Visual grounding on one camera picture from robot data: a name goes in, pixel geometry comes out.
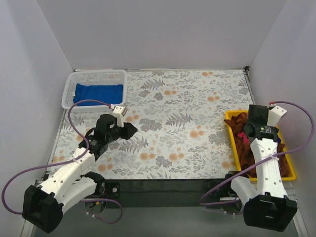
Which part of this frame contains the purple towel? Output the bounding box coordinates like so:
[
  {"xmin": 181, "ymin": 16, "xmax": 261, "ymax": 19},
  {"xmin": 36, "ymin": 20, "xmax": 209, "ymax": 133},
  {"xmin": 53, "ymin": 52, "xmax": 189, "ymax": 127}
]
[{"xmin": 277, "ymin": 129, "xmax": 281, "ymax": 143}]

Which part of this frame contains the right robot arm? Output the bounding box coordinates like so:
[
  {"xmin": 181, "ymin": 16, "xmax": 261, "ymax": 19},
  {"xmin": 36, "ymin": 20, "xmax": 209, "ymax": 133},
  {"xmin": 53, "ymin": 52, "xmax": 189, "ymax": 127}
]
[{"xmin": 231, "ymin": 105, "xmax": 297, "ymax": 232}]

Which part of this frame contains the white plastic basket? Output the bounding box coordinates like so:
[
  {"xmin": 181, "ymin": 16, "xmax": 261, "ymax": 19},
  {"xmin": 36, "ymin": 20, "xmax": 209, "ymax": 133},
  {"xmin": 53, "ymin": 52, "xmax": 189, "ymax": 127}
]
[{"xmin": 61, "ymin": 70, "xmax": 127, "ymax": 109}]

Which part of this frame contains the floral table mat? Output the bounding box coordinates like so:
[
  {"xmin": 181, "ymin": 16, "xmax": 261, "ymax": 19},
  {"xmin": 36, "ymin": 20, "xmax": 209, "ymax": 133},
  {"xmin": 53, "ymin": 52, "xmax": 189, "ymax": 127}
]
[{"xmin": 48, "ymin": 70, "xmax": 255, "ymax": 180}]

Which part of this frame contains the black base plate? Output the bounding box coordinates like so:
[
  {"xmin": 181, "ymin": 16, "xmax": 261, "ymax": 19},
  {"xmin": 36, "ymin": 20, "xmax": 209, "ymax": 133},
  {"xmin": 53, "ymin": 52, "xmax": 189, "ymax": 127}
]
[
  {"xmin": 203, "ymin": 180, "xmax": 237, "ymax": 198},
  {"xmin": 100, "ymin": 182, "xmax": 120, "ymax": 198}
]

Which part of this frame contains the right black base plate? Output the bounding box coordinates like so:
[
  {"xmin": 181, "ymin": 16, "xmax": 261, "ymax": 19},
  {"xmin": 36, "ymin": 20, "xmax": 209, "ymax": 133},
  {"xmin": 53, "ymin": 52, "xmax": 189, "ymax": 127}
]
[{"xmin": 203, "ymin": 180, "xmax": 237, "ymax": 198}]

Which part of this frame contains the pink towel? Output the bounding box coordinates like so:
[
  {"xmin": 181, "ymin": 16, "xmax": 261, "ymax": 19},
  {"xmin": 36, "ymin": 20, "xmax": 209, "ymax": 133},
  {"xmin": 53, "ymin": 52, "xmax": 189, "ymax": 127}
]
[{"xmin": 237, "ymin": 132, "xmax": 249, "ymax": 144}]

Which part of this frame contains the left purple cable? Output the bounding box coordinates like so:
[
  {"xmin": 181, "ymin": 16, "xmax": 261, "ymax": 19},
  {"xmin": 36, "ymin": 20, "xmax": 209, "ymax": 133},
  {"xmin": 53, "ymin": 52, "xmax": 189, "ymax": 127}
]
[{"xmin": 1, "ymin": 99, "xmax": 123, "ymax": 224}]

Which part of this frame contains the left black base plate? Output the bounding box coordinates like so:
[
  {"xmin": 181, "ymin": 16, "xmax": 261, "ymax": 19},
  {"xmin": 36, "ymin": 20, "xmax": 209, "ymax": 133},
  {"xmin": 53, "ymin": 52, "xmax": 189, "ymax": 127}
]
[{"xmin": 100, "ymin": 182, "xmax": 120, "ymax": 198}]

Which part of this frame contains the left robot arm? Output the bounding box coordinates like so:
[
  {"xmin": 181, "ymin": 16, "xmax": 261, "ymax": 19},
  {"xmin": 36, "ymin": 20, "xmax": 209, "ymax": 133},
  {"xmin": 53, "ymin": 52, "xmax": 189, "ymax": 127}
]
[{"xmin": 22, "ymin": 114, "xmax": 138, "ymax": 233}]

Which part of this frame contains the aluminium frame rail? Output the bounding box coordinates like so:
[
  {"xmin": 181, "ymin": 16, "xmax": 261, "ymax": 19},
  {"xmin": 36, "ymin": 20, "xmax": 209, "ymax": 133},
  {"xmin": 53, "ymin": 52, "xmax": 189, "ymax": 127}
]
[{"xmin": 31, "ymin": 180, "xmax": 301, "ymax": 223}]

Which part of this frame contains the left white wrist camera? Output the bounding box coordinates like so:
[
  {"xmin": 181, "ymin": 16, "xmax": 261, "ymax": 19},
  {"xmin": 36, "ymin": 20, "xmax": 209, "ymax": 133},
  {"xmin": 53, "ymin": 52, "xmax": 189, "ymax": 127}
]
[{"xmin": 110, "ymin": 104, "xmax": 127, "ymax": 127}]

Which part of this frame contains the blue towel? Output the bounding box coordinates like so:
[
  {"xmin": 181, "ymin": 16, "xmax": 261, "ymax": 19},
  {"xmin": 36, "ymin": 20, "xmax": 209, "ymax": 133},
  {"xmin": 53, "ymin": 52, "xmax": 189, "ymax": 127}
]
[{"xmin": 73, "ymin": 83, "xmax": 123, "ymax": 104}]

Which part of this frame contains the brown towel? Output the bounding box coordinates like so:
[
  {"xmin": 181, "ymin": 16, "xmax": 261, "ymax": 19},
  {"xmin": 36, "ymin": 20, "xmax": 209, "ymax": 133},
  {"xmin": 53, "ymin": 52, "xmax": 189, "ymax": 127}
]
[{"xmin": 224, "ymin": 111, "xmax": 292, "ymax": 178}]

